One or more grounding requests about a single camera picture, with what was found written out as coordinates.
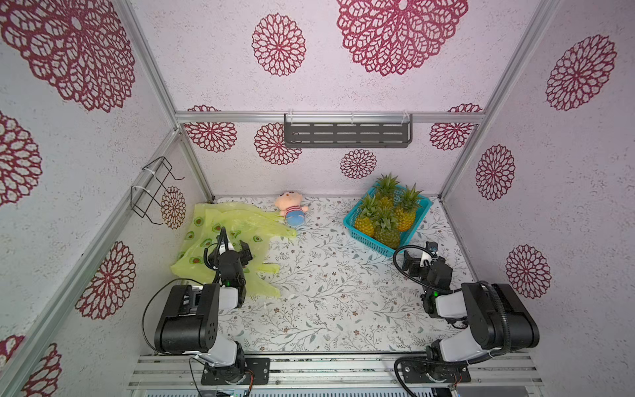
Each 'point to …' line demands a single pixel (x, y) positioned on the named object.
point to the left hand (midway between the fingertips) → (230, 246)
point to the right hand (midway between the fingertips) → (419, 250)
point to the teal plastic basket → (422, 207)
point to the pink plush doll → (289, 205)
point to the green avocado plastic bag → (255, 227)
